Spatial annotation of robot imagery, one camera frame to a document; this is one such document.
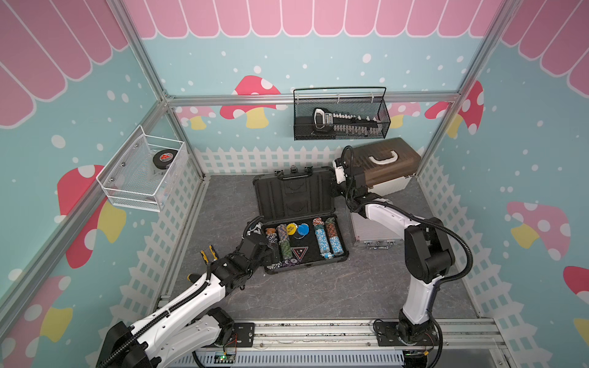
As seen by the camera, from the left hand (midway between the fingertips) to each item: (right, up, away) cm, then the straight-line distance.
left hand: (266, 251), depth 82 cm
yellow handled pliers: (-23, -3, +10) cm, 25 cm away
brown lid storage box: (+49, +33, +13) cm, 61 cm away
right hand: (+25, +27, +13) cm, 39 cm away
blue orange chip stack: (+6, +2, +10) cm, 11 cm away
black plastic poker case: (+11, +15, +14) cm, 24 cm away
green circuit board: (-12, -32, -10) cm, 35 cm away
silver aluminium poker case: (+41, +4, +10) cm, 42 cm away
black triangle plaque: (+12, -2, +8) cm, 14 cm away
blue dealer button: (+13, +6, +15) cm, 21 cm away
